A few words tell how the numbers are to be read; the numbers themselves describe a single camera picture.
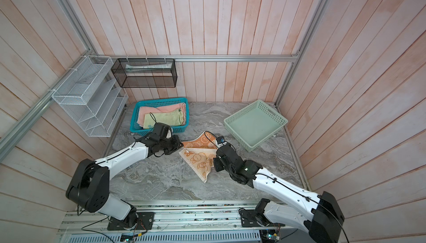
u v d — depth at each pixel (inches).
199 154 32.2
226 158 22.4
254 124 41.0
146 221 29.0
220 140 26.9
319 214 15.8
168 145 29.9
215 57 37.6
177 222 29.2
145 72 41.0
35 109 23.7
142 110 41.1
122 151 21.4
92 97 28.6
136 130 38.6
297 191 17.8
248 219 28.8
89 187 17.1
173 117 41.9
